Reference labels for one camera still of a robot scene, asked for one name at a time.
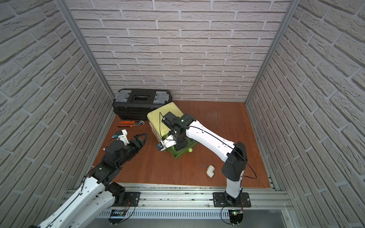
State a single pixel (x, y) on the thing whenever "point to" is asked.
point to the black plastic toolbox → (130, 104)
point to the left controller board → (117, 215)
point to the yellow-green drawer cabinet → (155, 119)
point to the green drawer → (191, 143)
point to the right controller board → (235, 216)
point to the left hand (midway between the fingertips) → (147, 134)
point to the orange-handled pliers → (135, 123)
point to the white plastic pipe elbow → (210, 171)
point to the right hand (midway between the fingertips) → (179, 138)
